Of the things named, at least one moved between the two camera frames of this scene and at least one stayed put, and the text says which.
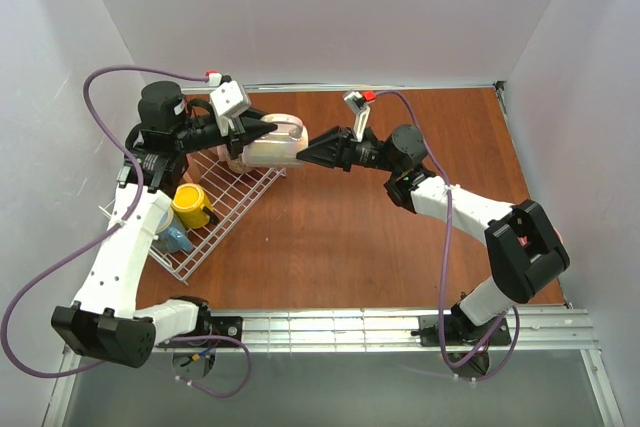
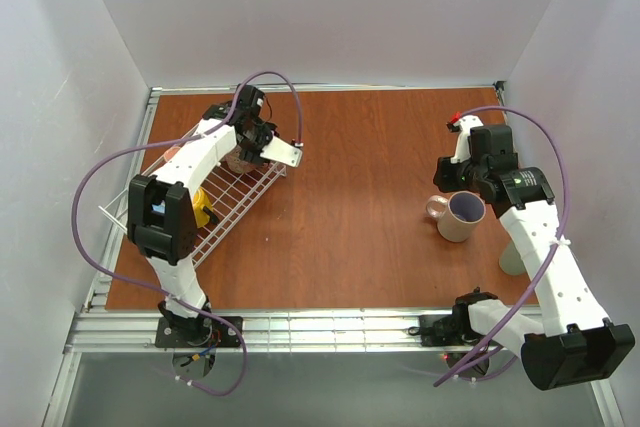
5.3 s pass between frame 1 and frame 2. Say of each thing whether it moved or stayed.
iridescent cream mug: moved
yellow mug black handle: stayed
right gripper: moved
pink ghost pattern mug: stayed
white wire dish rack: stayed
